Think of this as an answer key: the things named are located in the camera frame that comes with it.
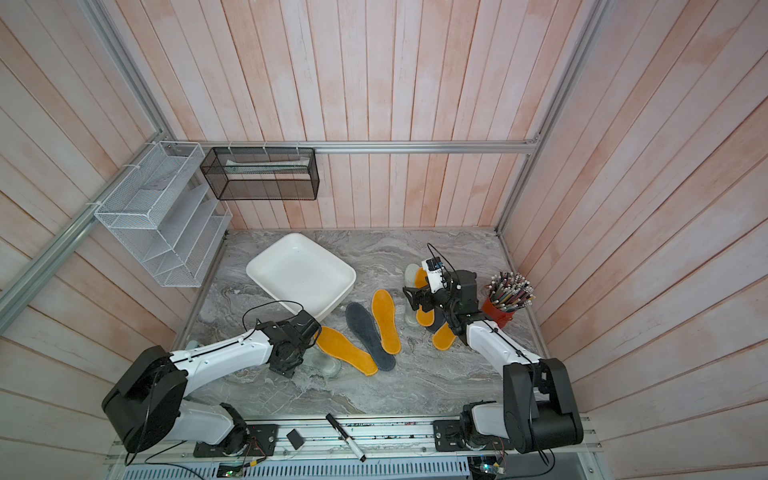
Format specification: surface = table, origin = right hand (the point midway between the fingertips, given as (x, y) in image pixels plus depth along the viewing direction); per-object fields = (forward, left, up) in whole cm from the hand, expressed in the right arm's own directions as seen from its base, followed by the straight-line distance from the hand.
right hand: (417, 281), depth 88 cm
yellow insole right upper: (-5, -3, -13) cm, 15 cm away
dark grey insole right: (-6, -8, -13) cm, 17 cm away
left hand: (-19, +35, -12) cm, 41 cm away
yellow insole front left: (-15, +25, -13) cm, 32 cm away
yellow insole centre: (-6, +10, -13) cm, 17 cm away
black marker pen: (-42, +17, -13) cm, 47 cm away
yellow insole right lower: (-12, -9, -13) cm, 20 cm away
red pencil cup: (-9, -24, -4) cm, 26 cm away
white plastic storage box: (+13, +43, -12) cm, 46 cm away
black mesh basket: (+37, +54, +13) cm, 67 cm away
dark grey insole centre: (-9, +17, -13) cm, 23 cm away
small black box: (-40, +32, -13) cm, 53 cm away
